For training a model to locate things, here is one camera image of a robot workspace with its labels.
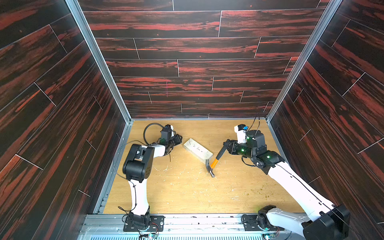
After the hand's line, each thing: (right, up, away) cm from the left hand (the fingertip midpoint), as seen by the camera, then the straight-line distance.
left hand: (183, 137), depth 103 cm
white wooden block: (+10, -9, -6) cm, 15 cm away
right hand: (+25, -2, -25) cm, 36 cm away
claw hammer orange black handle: (+17, -17, -19) cm, 31 cm away
